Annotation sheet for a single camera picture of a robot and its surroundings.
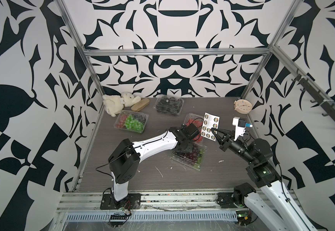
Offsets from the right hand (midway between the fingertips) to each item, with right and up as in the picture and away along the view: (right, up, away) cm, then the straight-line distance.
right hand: (211, 128), depth 64 cm
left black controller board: (-45, -47, +9) cm, 66 cm away
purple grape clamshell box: (-6, -18, +19) cm, 27 cm away
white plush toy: (-57, +13, +40) cm, 71 cm away
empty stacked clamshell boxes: (-18, +13, +50) cm, 55 cm away
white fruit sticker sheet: (-1, +3, +1) cm, 3 cm away
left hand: (-9, -12, +20) cm, 25 cm away
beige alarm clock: (+38, +12, +47) cm, 62 cm away
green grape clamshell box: (-43, +1, +32) cm, 54 cm away
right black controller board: (+18, -44, +7) cm, 48 cm away
